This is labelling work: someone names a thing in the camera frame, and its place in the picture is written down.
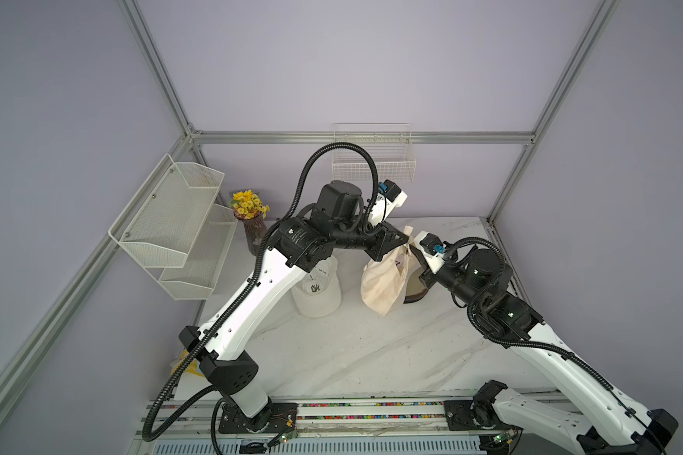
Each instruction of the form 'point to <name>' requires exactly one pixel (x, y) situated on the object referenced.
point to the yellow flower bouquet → (249, 205)
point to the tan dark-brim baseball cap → (415, 287)
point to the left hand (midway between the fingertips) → (400, 242)
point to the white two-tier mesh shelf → (175, 232)
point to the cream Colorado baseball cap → (384, 282)
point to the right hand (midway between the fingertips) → (414, 246)
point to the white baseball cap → (318, 293)
